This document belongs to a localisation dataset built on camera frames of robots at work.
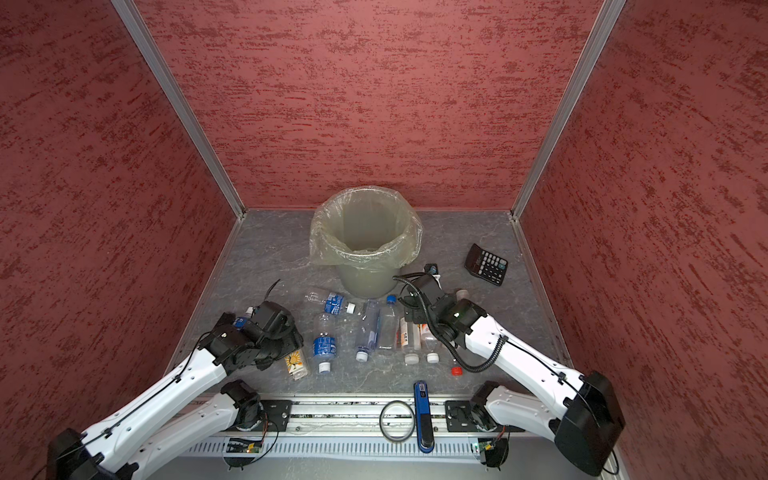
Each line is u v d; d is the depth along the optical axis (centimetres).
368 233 92
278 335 63
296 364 76
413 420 74
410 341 82
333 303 89
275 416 74
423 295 59
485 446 71
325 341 81
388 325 86
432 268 71
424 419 71
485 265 103
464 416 74
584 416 38
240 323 85
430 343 82
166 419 46
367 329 89
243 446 72
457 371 79
